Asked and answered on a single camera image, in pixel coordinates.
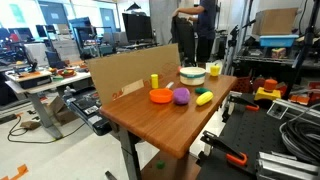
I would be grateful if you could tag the yellow bell pepper toy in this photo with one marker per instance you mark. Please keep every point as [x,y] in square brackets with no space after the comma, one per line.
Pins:
[215,70]

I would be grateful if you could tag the white pot teal stripe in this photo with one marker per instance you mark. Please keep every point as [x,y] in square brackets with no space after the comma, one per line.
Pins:
[192,76]

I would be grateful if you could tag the yellow cylinder toy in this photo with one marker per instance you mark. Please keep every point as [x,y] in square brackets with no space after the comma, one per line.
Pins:
[154,81]

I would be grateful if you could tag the purple ball toy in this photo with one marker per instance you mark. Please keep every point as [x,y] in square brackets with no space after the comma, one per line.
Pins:
[181,96]

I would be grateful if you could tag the brown cardboard panel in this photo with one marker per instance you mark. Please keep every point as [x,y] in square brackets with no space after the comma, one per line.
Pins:
[133,71]

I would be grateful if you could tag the green toy vegetable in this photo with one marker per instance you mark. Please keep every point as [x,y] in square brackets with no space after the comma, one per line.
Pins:
[200,90]

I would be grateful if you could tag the yellow corn toy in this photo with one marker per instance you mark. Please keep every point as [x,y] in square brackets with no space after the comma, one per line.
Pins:
[204,98]

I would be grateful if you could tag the black office chair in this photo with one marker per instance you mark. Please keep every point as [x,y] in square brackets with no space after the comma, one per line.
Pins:
[183,36]

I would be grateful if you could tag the black computer monitor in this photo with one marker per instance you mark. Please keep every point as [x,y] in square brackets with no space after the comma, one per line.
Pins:
[137,26]

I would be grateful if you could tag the grey metal table leg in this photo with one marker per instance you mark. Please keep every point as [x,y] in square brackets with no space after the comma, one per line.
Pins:
[130,153]

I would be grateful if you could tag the small green ball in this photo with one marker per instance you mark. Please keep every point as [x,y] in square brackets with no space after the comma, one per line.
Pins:
[160,164]

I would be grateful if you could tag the black side tray device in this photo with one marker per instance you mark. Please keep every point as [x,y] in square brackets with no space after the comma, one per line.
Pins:
[88,108]

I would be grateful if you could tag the person in dark clothes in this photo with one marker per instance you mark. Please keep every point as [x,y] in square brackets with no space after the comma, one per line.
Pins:
[204,20]

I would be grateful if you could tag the red bowl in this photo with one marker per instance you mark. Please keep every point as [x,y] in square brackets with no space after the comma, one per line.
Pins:
[66,72]

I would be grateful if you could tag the open cardboard box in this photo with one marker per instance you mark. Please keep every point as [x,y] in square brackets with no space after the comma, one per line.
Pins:
[60,110]

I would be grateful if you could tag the black perforated breadboard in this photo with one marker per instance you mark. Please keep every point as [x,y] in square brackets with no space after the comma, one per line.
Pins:
[253,133]

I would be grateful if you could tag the white standing desk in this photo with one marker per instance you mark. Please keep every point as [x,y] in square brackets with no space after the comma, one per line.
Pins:
[43,85]

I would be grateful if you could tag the colourful cube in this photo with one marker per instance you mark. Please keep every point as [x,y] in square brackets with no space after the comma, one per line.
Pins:
[278,52]

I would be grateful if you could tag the blue plastic bin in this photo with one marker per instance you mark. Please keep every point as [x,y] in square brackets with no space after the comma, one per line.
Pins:
[277,40]

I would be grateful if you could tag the grey box device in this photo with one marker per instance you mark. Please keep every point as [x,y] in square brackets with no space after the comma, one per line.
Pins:
[33,79]

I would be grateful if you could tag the brown cardboard box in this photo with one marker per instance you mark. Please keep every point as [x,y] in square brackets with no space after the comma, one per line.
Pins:
[275,20]

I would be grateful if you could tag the silver aluminium extrusion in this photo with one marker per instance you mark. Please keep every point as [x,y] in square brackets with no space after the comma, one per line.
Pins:
[286,166]

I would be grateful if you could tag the black tripod pole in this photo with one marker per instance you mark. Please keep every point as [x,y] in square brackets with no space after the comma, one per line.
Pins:
[305,40]

